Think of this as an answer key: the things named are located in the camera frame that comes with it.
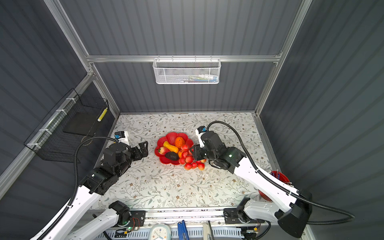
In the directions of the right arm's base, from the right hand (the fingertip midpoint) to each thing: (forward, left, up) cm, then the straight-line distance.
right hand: (194, 150), depth 73 cm
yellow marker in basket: (+19, +50, +6) cm, 54 cm away
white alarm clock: (-32, +16, -20) cm, 41 cm away
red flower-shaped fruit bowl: (+21, +17, -20) cm, 34 cm away
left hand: (+1, +26, +3) cm, 27 cm away
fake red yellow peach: (+10, +20, -18) cm, 29 cm away
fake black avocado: (+7, +14, -18) cm, 24 cm away
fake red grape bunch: (-3, +3, -5) cm, 7 cm away
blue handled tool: (-31, +6, -20) cm, 37 cm away
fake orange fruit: (+16, +10, -17) cm, 25 cm away
